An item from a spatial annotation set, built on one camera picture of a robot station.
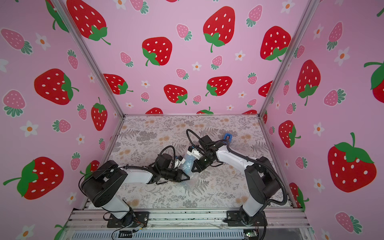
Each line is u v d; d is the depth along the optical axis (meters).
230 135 1.04
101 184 0.47
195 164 0.74
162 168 0.73
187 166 0.84
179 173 0.78
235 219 0.73
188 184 0.79
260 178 0.46
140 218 0.74
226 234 0.70
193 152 0.79
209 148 0.68
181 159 0.85
